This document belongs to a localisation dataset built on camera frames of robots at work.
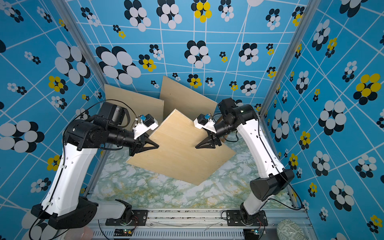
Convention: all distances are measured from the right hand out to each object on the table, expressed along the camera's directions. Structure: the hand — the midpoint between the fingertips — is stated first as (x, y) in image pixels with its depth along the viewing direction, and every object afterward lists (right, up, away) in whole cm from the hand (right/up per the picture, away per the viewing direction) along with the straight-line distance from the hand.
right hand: (199, 140), depth 64 cm
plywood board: (-7, +21, +30) cm, 37 cm away
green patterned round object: (+42, -43, +5) cm, 60 cm away
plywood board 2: (-9, -7, -1) cm, 12 cm away
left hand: (-16, 0, -6) cm, 17 cm away
